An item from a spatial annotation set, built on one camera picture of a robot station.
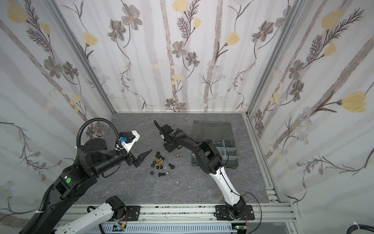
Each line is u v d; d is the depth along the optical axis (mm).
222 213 733
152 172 882
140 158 521
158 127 888
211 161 586
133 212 735
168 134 751
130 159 506
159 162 927
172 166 903
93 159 417
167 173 880
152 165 909
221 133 1438
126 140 465
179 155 954
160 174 869
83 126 400
